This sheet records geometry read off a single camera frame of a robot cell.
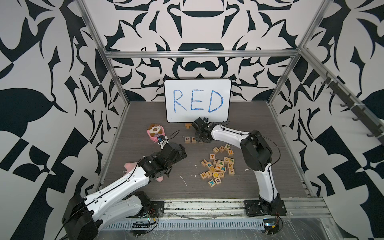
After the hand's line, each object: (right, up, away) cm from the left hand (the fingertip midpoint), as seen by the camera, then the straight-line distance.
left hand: (178, 148), depth 80 cm
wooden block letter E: (+8, +1, +17) cm, 18 cm away
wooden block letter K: (+18, -18, 0) cm, 25 cm away
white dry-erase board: (+4, +27, +17) cm, 32 cm away
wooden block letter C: (+25, -3, +13) cm, 29 cm away
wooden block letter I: (+16, -15, +3) cm, 22 cm away
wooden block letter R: (+4, +2, +17) cm, 17 cm away
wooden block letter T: (+22, -3, +12) cm, 25 cm away
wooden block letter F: (+29, -14, +5) cm, 33 cm away
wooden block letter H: (+13, -15, +3) cm, 20 cm away
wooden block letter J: (+14, -10, +7) cm, 19 cm away
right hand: (+11, +5, +19) cm, 22 cm away
